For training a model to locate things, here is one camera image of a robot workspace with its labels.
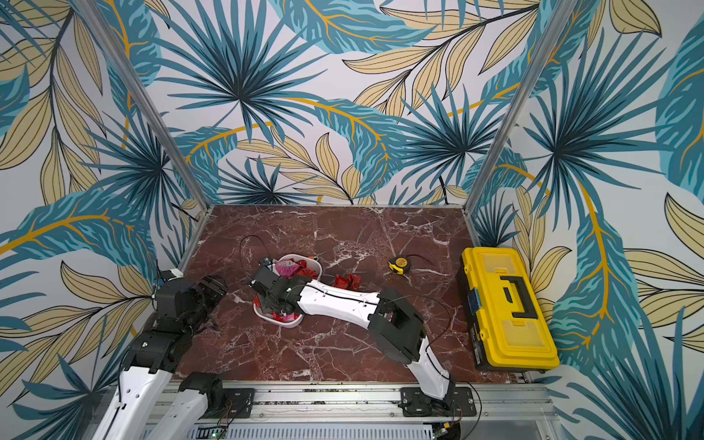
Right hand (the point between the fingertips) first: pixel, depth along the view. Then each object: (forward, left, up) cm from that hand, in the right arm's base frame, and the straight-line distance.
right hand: (268, 294), depth 83 cm
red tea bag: (-5, -2, -7) cm, 9 cm away
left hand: (-2, +10, +9) cm, 14 cm away
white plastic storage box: (+13, -11, -6) cm, 18 cm away
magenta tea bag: (+11, -4, -3) cm, 12 cm away
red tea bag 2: (+8, -25, -8) cm, 27 cm away
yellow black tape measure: (+14, -43, -8) cm, 46 cm away
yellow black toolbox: (-14, -66, +5) cm, 68 cm away
